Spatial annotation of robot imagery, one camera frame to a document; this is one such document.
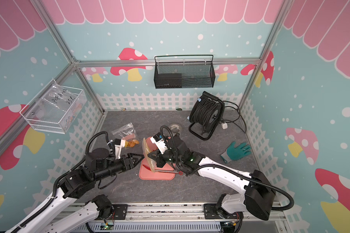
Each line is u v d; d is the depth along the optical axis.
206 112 0.89
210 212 0.74
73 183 0.47
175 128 1.10
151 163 0.69
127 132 0.95
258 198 0.40
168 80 0.94
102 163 0.51
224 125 1.06
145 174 0.87
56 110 0.72
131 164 0.58
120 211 0.74
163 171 0.85
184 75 0.92
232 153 0.95
